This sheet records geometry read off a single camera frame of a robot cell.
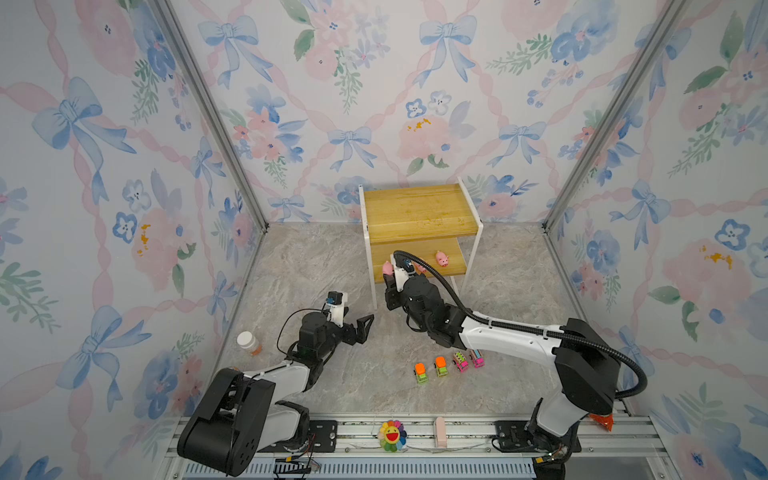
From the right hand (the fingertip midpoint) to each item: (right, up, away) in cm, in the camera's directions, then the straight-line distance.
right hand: (386, 273), depth 80 cm
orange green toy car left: (+10, -28, +2) cm, 29 cm away
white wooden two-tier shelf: (+13, +13, -4) cm, 19 cm away
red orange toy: (+55, -37, -5) cm, 67 cm away
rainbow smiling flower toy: (+1, -40, -7) cm, 40 cm away
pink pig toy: (+16, +4, +7) cm, 18 cm away
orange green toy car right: (+15, -26, +3) cm, 31 cm away
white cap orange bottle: (-38, -19, +1) cm, 43 cm away
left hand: (-7, -12, +6) cm, 15 cm away
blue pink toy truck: (+25, -24, +4) cm, 35 cm away
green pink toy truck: (+21, -25, +3) cm, 33 cm away
